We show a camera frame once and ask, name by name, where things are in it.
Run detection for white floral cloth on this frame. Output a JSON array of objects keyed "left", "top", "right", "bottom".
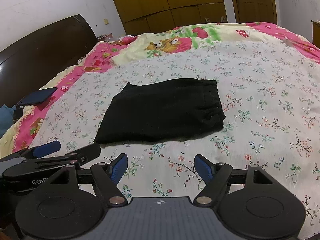
[{"left": 31, "top": 40, "right": 319, "bottom": 239}]

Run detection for wooden bedside furniture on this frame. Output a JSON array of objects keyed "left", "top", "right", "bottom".
[{"left": 311, "top": 21, "right": 320, "bottom": 48}]

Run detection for black pants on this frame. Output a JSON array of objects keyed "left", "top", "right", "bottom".
[{"left": 94, "top": 78, "right": 226, "bottom": 145}]

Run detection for brown wooden door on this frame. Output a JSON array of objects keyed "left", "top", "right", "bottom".
[{"left": 232, "top": 0, "right": 277, "bottom": 24}]

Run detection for brown wooden wardrobe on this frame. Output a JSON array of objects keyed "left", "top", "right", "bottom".
[{"left": 113, "top": 0, "right": 227, "bottom": 35}]

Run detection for dark brown headboard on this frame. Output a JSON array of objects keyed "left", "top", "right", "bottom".
[{"left": 1, "top": 14, "right": 98, "bottom": 107}]

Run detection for blue pillow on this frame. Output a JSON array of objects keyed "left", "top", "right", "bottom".
[{"left": 0, "top": 105, "right": 16, "bottom": 138}]

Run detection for pink strawberry cartoon bedsheet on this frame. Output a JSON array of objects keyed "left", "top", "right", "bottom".
[{"left": 0, "top": 21, "right": 320, "bottom": 159}]

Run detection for dark blue smartphone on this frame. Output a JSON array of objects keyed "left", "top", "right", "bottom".
[{"left": 16, "top": 87, "right": 57, "bottom": 107}]

